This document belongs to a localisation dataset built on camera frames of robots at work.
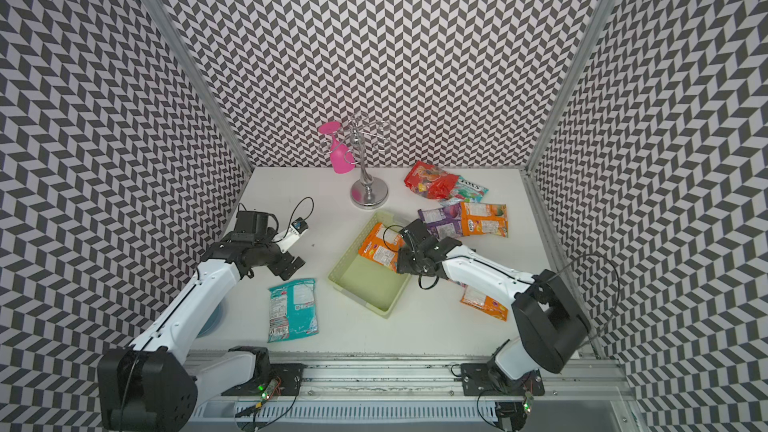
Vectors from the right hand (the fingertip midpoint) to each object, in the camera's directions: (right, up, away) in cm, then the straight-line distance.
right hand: (408, 268), depth 86 cm
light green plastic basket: (-13, -1, +6) cm, 15 cm away
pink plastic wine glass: (-23, +35, +17) cm, 45 cm away
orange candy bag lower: (+21, -9, -2) cm, 23 cm away
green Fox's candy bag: (+23, +23, +23) cm, 40 cm away
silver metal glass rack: (-15, +22, +25) cm, 37 cm away
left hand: (-34, +5, -2) cm, 35 cm away
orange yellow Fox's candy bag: (-8, +5, +9) cm, 13 cm away
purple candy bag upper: (+13, +12, +15) cm, 24 cm away
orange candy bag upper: (+26, +13, +15) cm, 33 cm away
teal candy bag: (-32, -11, -4) cm, 34 cm away
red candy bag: (+9, +26, +22) cm, 35 cm away
